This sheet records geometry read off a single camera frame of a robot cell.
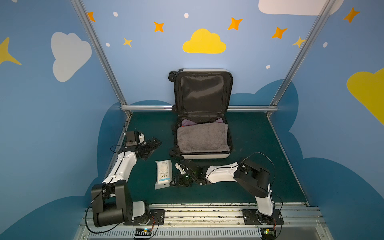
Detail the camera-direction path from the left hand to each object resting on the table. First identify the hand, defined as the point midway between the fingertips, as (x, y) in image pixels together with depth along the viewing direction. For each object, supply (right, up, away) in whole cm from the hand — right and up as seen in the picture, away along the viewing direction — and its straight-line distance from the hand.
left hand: (156, 146), depth 88 cm
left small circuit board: (-3, -41, -15) cm, 44 cm away
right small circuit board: (+60, -42, -15) cm, 75 cm away
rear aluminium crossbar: (+6, +27, +23) cm, 36 cm away
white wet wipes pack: (+5, -16, -2) cm, 17 cm away
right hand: (+10, -21, -6) cm, 24 cm away
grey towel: (+29, +4, +6) cm, 29 cm away
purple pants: (+17, +15, +19) cm, 30 cm away
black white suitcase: (+28, +33, +12) cm, 45 cm away
